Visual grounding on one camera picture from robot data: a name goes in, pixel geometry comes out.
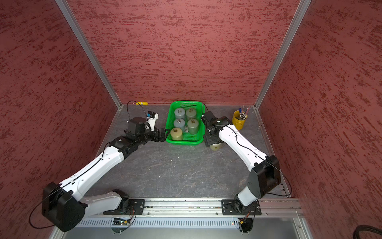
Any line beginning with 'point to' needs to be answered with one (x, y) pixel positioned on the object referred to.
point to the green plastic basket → (188, 139)
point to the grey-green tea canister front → (179, 123)
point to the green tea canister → (193, 124)
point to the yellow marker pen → (142, 103)
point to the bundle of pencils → (243, 115)
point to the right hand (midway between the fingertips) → (215, 142)
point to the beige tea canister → (176, 134)
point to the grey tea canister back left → (179, 113)
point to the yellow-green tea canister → (216, 147)
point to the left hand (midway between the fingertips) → (162, 132)
